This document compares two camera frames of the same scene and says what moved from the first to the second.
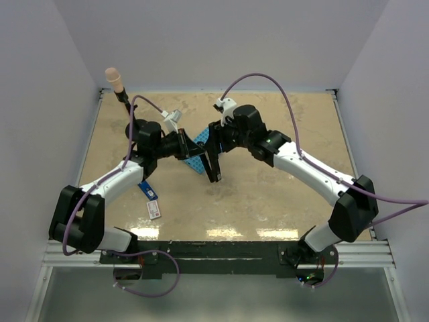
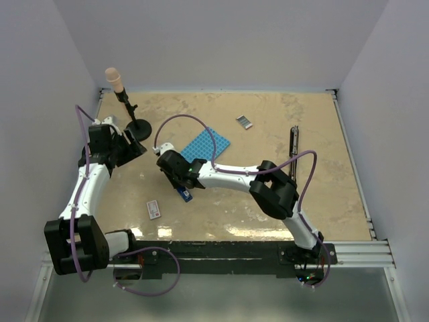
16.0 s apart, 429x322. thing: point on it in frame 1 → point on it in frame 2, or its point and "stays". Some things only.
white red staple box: [153, 209] stays
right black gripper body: [230, 137] → [175, 180]
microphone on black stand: [114, 76] stays
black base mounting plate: [216, 257] stays
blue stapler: [147, 190] → [185, 194]
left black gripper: [186, 146] → [133, 150]
